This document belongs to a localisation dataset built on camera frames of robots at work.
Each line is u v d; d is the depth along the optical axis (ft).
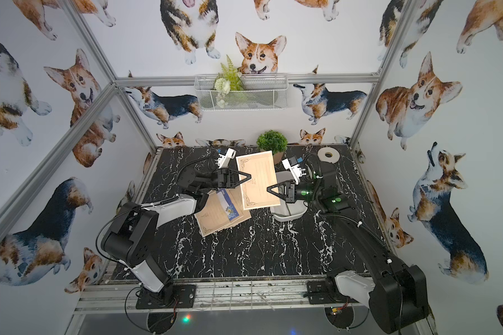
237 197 3.21
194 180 2.10
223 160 2.35
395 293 1.27
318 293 2.40
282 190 2.22
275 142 3.30
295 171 2.17
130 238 1.54
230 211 3.04
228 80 2.68
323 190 1.94
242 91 2.86
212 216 3.04
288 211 3.11
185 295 2.42
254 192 2.31
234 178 2.33
